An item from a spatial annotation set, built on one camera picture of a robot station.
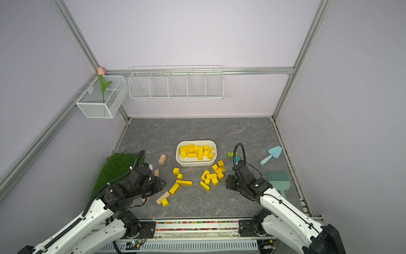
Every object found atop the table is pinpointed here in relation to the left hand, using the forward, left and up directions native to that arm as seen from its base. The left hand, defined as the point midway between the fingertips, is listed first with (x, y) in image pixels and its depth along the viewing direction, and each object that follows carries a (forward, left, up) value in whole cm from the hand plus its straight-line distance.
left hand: (165, 185), depth 75 cm
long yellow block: (+23, -17, -9) cm, 30 cm away
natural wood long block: (-1, +3, -12) cm, 12 cm away
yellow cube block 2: (+27, -21, -10) cm, 36 cm away
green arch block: (+21, -37, -11) cm, 44 cm away
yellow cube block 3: (+23, -21, -11) cm, 33 cm away
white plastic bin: (+19, -13, -12) cm, 26 cm away
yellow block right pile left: (+3, -19, -11) cm, 22 cm away
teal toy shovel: (+22, -66, -13) cm, 70 cm away
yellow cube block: (+23, -7, -10) cm, 26 cm away
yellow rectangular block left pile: (+2, -2, -11) cm, 11 cm away
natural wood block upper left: (+21, +6, -11) cm, 25 cm away
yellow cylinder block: (+26, -10, -9) cm, 30 cm away
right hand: (+3, -32, -6) cm, 33 cm away
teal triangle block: (+17, -40, -11) cm, 45 cm away
